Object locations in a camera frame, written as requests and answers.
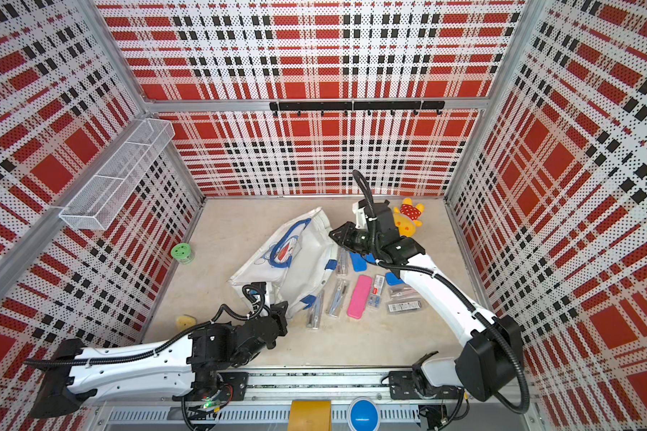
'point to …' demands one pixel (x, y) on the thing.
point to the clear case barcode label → (404, 306)
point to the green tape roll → (183, 253)
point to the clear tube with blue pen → (339, 294)
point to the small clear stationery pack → (375, 300)
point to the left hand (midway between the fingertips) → (292, 304)
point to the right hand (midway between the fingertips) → (333, 236)
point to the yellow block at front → (310, 415)
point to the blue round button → (363, 415)
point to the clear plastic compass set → (403, 291)
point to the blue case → (359, 264)
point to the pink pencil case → (360, 296)
